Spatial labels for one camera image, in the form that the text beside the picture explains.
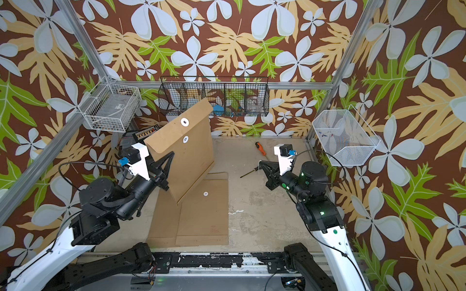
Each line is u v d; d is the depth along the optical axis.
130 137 0.95
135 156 0.40
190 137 0.55
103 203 0.35
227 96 0.96
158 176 0.44
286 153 0.50
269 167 0.57
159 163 0.47
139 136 0.94
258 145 1.12
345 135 0.84
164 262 0.75
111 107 0.86
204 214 0.88
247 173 1.03
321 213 0.44
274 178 0.53
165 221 0.85
